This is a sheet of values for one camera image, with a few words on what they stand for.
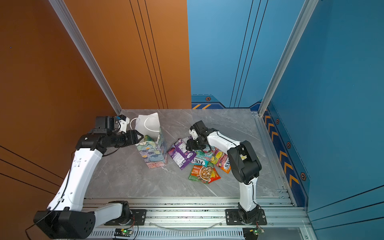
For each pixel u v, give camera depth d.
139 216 0.75
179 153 0.94
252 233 0.70
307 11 0.71
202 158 0.89
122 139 0.62
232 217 0.72
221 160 0.89
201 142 0.72
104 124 0.55
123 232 0.71
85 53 0.85
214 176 0.86
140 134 0.72
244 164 0.51
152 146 0.75
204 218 0.75
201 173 0.87
